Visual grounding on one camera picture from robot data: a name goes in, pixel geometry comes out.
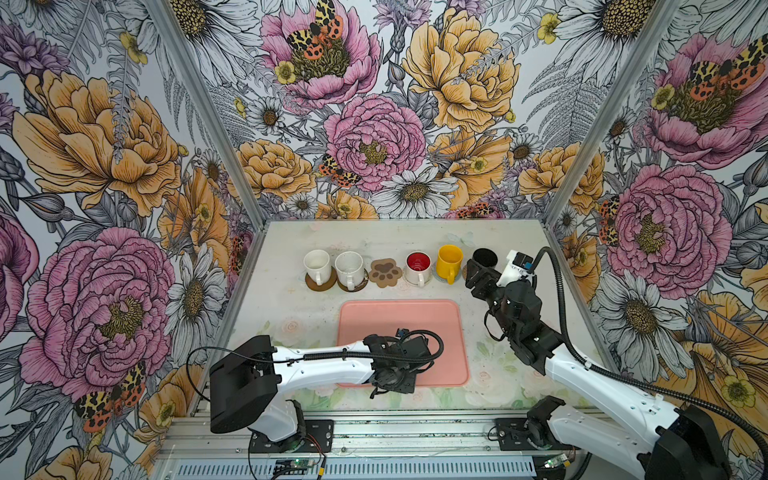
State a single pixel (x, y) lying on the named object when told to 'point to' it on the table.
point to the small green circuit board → (292, 466)
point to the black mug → (485, 257)
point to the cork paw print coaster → (384, 272)
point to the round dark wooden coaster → (316, 287)
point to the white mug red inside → (418, 268)
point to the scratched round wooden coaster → (365, 281)
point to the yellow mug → (448, 262)
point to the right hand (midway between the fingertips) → (474, 272)
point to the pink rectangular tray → (357, 319)
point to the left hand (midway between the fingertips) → (399, 388)
